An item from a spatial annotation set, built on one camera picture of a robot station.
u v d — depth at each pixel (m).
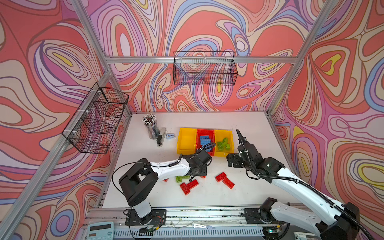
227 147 0.95
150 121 0.92
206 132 0.99
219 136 0.96
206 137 1.02
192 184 0.84
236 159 0.69
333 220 0.39
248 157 0.57
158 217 0.73
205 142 0.98
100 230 0.68
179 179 0.85
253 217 0.73
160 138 0.99
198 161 0.67
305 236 0.66
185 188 0.82
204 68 0.96
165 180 0.84
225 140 0.98
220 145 0.97
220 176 0.86
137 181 0.47
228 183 0.84
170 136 1.04
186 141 1.01
